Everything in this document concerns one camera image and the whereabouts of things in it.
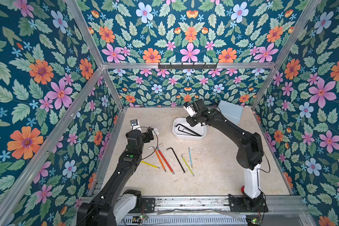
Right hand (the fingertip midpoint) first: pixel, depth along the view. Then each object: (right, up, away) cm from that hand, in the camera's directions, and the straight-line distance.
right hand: (190, 117), depth 93 cm
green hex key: (-2, -31, -4) cm, 31 cm away
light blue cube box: (+30, +3, +2) cm, 30 cm away
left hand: (-28, -6, -12) cm, 31 cm away
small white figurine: (-25, -9, +9) cm, 28 cm away
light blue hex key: (0, -26, 0) cm, 26 cm away
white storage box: (-5, -9, +12) cm, 16 cm away
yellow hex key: (-26, -31, -4) cm, 40 cm away
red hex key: (-11, -34, -8) cm, 37 cm away
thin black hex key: (-1, -11, +9) cm, 15 cm away
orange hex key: (-21, -27, -1) cm, 34 cm away
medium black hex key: (-9, -27, -2) cm, 29 cm away
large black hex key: (-1, -9, +12) cm, 15 cm away
